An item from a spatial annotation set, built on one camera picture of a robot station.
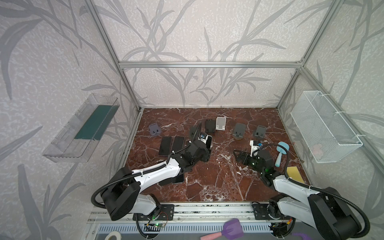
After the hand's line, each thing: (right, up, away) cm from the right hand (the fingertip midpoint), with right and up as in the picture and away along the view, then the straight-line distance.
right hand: (238, 147), depth 88 cm
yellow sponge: (+32, -15, -1) cm, 35 cm away
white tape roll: (-63, -36, -19) cm, 75 cm away
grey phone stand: (-54, +10, +14) cm, 57 cm away
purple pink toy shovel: (-8, -35, -18) cm, 40 cm away
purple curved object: (+25, -37, -20) cm, 49 cm away
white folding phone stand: (-8, +14, +17) cm, 24 cm away
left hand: (-18, +3, -4) cm, 18 cm away
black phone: (-31, -7, -30) cm, 44 cm away
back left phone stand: (-27, +7, +20) cm, 35 cm away
